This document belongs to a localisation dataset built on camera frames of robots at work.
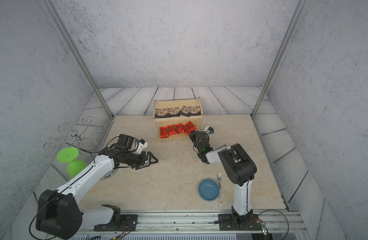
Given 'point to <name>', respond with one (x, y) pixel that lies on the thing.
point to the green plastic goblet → (69, 154)
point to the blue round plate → (208, 189)
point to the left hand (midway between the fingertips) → (155, 162)
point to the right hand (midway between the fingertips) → (189, 129)
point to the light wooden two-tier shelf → (175, 118)
